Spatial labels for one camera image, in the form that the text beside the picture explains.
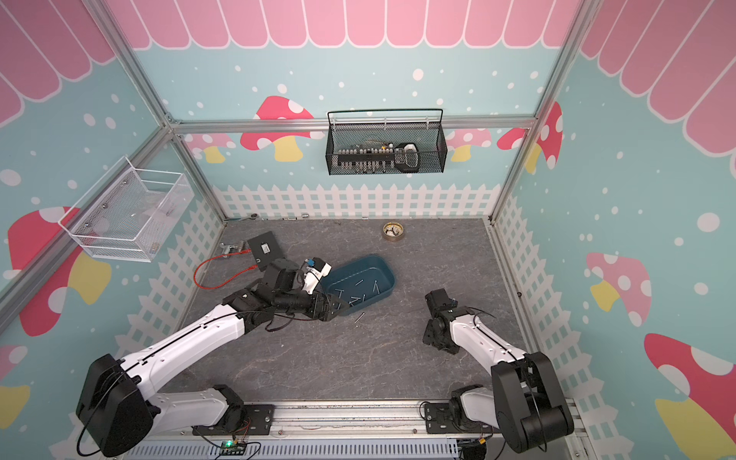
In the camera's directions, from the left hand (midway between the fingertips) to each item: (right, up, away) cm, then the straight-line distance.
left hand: (337, 307), depth 77 cm
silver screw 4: (-2, 0, +22) cm, 22 cm away
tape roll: (+17, +23, +38) cm, 48 cm away
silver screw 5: (+3, -2, +19) cm, 20 cm away
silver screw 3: (+10, +2, +22) cm, 25 cm away
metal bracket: (-45, +15, +32) cm, 57 cm away
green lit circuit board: (-26, -35, -5) cm, 44 cm away
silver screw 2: (+5, +4, +23) cm, 23 cm away
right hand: (+29, -12, +11) cm, 34 cm away
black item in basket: (+20, +45, +13) cm, 51 cm away
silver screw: (+5, -7, +15) cm, 17 cm away
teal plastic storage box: (+8, +8, +26) cm, 28 cm away
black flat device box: (-32, +15, +31) cm, 47 cm away
